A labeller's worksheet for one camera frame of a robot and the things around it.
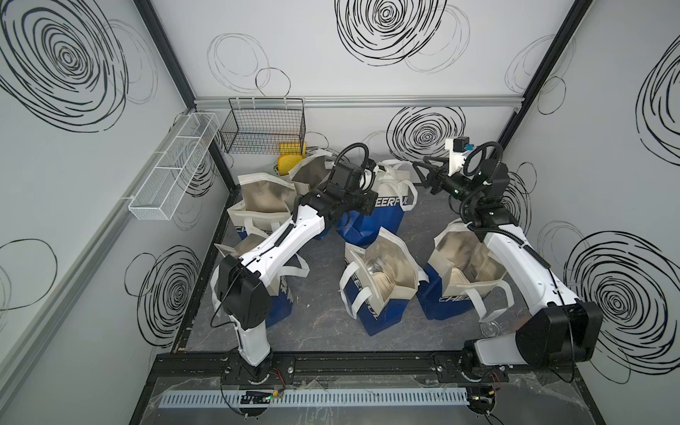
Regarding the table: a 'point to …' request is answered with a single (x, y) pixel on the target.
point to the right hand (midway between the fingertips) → (422, 161)
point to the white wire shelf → (164, 185)
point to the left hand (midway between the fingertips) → (374, 195)
